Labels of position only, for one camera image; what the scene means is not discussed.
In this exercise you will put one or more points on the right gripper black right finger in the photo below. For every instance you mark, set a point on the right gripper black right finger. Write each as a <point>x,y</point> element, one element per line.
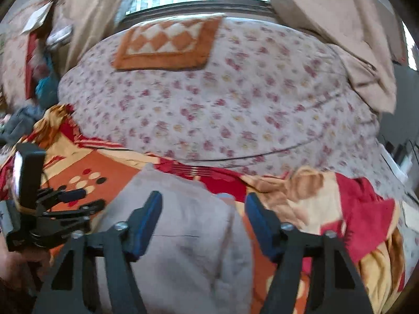
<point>335,284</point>

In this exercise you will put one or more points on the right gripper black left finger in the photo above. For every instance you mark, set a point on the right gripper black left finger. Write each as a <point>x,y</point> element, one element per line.
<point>72,285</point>

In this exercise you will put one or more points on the beige zip jacket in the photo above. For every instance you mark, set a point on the beige zip jacket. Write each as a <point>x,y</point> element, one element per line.
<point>199,259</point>

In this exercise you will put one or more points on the person's left hand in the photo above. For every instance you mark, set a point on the person's left hand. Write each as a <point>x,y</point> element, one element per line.
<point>18,268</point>

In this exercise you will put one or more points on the orange red yellow blanket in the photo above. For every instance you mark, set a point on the orange red yellow blanket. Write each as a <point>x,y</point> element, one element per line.
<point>313,201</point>

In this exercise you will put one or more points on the blue cloth pile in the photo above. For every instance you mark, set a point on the blue cloth pile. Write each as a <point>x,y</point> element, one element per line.
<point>47,87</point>

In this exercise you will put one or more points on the floral white quilt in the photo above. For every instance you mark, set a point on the floral white quilt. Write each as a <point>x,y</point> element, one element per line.
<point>269,100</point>

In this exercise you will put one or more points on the beige left curtain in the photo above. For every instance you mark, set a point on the beige left curtain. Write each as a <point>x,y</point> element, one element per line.
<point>92,21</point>

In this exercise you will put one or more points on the beige curtain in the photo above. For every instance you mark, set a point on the beige curtain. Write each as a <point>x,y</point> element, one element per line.
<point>92,21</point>
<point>354,29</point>

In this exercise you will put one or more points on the orange checkered pillow towel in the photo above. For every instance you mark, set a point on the orange checkered pillow towel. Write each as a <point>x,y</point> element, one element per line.
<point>171,43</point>

